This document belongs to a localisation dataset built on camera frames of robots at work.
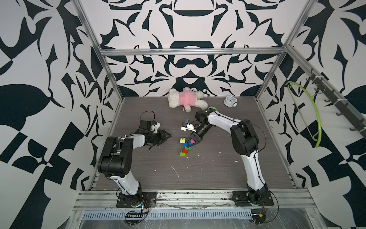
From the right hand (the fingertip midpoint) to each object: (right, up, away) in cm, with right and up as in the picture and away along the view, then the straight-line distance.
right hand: (189, 142), depth 89 cm
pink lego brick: (+2, +2, -6) cm, 6 cm away
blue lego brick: (-2, 0, -4) cm, 4 cm away
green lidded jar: (+12, +20, -11) cm, 26 cm away
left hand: (-14, +4, +6) cm, 15 cm away
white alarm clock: (+34, +27, +25) cm, 50 cm away
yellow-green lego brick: (-4, +2, -3) cm, 5 cm away
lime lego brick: (-4, -6, -2) cm, 8 cm away
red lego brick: (-2, -4, -2) cm, 5 cm away
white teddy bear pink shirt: (-1, +29, +19) cm, 35 cm away
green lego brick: (-1, -3, -4) cm, 5 cm away
